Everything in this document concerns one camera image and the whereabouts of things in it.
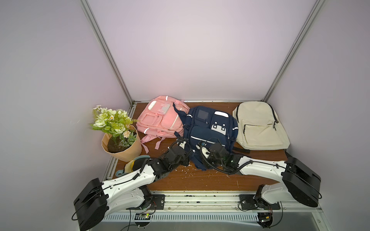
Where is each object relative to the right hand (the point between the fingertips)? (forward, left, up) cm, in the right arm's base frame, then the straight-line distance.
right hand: (199, 149), depth 82 cm
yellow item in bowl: (-9, +42, -6) cm, 43 cm away
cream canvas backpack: (+22, -43, -8) cm, 49 cm away
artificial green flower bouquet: (+6, +45, +18) cm, 49 cm away
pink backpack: (+27, +30, -5) cm, 41 cm away
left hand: (-3, +5, +1) cm, 6 cm away
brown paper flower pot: (-1, +43, +4) cm, 43 cm away
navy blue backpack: (+21, -3, -4) cm, 22 cm away
